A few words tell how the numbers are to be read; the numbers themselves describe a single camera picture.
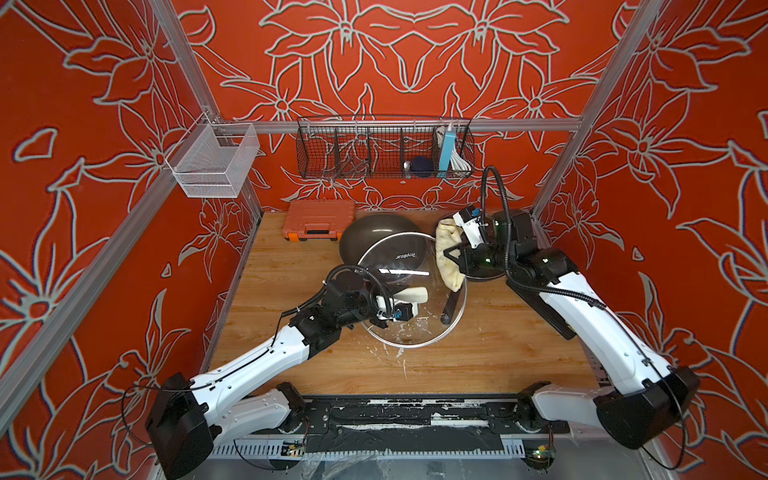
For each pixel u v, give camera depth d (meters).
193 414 0.39
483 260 0.61
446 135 0.85
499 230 0.56
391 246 0.74
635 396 0.39
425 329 0.88
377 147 1.01
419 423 0.73
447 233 0.69
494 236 0.59
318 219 1.10
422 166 0.95
